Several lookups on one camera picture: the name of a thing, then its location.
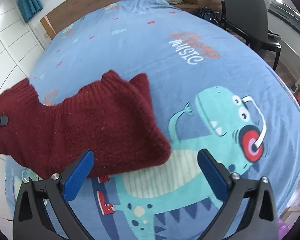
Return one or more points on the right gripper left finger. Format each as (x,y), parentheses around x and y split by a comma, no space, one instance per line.
(31,220)

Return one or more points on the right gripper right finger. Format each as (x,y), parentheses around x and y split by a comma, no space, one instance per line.
(259,220)

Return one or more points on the dark red knitted sweater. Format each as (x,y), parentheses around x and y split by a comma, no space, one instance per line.
(111,117)

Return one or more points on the white wardrobe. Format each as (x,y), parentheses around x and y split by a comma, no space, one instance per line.
(19,52)

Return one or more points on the teal curtain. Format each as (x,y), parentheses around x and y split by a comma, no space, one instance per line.
(29,8)

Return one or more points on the blue dinosaur print bed sheet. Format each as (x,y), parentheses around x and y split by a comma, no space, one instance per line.
(208,89)

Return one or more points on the wooden headboard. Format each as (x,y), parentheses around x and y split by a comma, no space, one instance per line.
(68,12)

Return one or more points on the black chair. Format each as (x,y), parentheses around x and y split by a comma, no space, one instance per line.
(249,20)

